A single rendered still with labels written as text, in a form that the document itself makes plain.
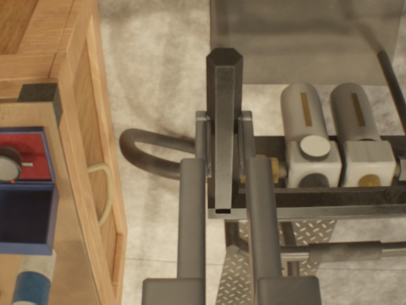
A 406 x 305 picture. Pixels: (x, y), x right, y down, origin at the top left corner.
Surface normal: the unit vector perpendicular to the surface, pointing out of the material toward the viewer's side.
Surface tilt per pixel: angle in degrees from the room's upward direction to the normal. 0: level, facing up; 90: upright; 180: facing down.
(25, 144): 0
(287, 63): 0
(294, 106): 90
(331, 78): 0
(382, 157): 90
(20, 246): 11
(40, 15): 90
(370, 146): 90
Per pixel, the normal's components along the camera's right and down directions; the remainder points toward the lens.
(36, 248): 0.00, 0.81
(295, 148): -0.01, -0.73
